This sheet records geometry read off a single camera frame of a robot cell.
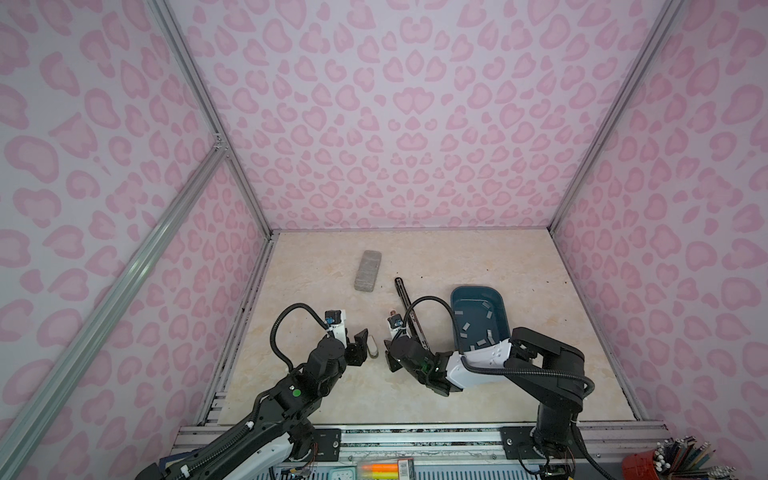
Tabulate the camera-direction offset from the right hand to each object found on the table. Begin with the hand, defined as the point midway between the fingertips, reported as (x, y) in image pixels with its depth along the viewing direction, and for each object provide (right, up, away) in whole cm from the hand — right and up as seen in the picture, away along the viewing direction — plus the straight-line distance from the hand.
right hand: (388, 339), depth 88 cm
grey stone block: (-8, +17, +16) cm, 25 cm away
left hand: (-7, +6, -8) cm, 12 cm away
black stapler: (+7, +6, +7) cm, 12 cm away
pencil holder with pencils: (+60, -17, -26) cm, 67 cm away
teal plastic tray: (+30, +5, +8) cm, 31 cm away
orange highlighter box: (+3, -25, -18) cm, 31 cm away
